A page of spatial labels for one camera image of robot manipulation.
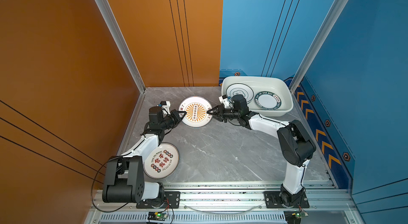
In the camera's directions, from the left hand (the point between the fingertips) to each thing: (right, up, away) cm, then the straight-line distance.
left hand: (187, 111), depth 85 cm
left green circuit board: (-12, -46, -15) cm, 50 cm away
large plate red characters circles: (-13, -27, -1) cm, 30 cm away
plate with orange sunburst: (+5, +2, +3) cm, 6 cm away
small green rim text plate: (+53, +6, +24) cm, 58 cm away
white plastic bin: (+62, +18, +31) cm, 72 cm away
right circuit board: (+50, -46, -15) cm, 70 cm away
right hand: (+11, -1, 0) cm, 11 cm away
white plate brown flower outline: (+35, +15, +31) cm, 49 cm away
